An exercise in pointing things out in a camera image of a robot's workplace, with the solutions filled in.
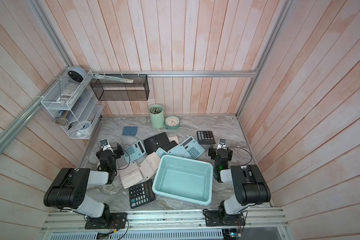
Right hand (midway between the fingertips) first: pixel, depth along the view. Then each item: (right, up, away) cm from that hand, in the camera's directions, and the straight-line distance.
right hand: (220, 145), depth 94 cm
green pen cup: (-42, +20, +7) cm, 47 cm away
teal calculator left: (-57, -4, +3) cm, 57 cm away
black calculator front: (-47, -25, -14) cm, 56 cm away
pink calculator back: (-30, +4, +9) cm, 32 cm away
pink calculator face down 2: (-45, -12, -6) cm, 47 cm away
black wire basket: (-77, +39, +13) cm, 87 cm away
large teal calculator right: (-17, -2, +5) cm, 18 cm away
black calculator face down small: (-33, -1, +2) cm, 33 cm away
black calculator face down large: (-44, +1, +3) cm, 45 cm away
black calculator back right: (-8, +4, +10) cm, 13 cm away
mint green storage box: (-24, -20, -6) cm, 31 cm away
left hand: (-70, -1, -1) cm, 70 cm away
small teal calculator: (-38, -4, -2) cm, 38 cm away
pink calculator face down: (-56, -16, -8) cm, 59 cm away
